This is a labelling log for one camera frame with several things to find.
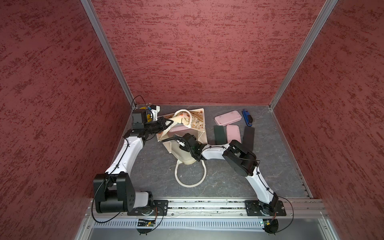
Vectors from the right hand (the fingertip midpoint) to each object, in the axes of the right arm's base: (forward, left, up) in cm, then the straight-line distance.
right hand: (186, 138), depth 100 cm
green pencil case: (+1, -24, +1) cm, 24 cm away
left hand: (-4, +6, +22) cm, 23 cm away
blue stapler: (+17, -47, 0) cm, 50 cm away
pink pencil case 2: (+17, -32, 0) cm, 36 cm away
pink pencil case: (+3, +4, +9) cm, 10 cm away
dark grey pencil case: (-1, -43, -1) cm, 43 cm away
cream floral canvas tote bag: (-5, -1, +24) cm, 25 cm away
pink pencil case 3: (+4, -33, -1) cm, 34 cm away
